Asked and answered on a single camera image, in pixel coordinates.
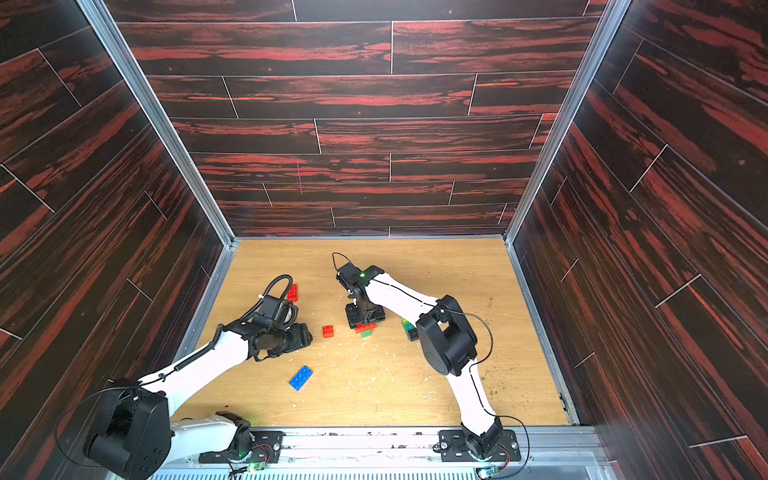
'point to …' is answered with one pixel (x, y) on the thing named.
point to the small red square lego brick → (328, 331)
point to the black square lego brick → (413, 334)
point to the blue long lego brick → (300, 378)
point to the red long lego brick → (362, 328)
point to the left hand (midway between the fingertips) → (306, 340)
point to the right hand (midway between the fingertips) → (368, 319)
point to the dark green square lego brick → (366, 333)
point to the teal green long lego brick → (407, 325)
